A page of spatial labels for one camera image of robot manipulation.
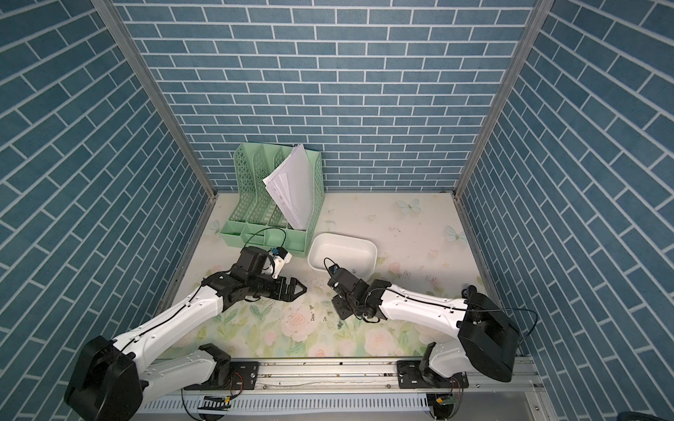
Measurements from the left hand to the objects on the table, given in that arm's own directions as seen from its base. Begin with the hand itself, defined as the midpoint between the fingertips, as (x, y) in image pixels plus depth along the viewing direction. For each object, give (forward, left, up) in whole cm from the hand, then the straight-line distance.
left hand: (301, 289), depth 80 cm
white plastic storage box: (+16, -18, -7) cm, 25 cm away
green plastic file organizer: (+34, +23, -8) cm, 42 cm away
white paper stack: (+33, +6, +13) cm, 36 cm away
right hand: (-2, -12, -4) cm, 13 cm away
